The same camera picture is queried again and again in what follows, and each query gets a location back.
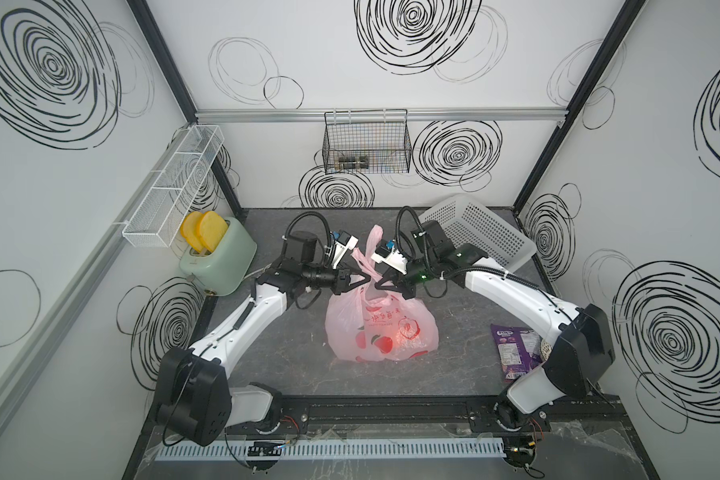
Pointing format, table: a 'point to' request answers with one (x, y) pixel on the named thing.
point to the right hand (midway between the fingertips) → (381, 281)
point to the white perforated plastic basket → (466, 222)
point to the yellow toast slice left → (189, 229)
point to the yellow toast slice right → (211, 227)
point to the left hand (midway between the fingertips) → (367, 280)
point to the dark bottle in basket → (353, 162)
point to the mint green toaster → (222, 271)
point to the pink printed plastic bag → (369, 324)
